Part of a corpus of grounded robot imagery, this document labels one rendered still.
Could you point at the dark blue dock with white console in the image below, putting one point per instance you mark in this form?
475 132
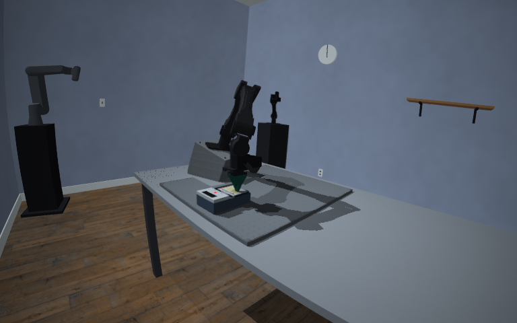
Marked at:
214 201

